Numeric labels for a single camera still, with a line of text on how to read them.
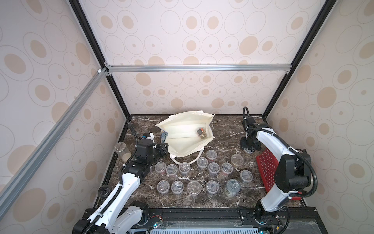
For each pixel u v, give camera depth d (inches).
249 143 31.0
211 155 35.6
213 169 33.5
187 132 41.2
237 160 34.7
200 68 36.3
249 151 33.6
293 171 18.4
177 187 30.7
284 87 39.4
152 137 28.3
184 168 33.5
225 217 29.4
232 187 29.9
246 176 32.5
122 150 32.7
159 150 27.1
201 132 40.1
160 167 33.6
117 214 17.5
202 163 34.4
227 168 33.4
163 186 30.9
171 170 32.9
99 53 32.8
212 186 30.8
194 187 30.7
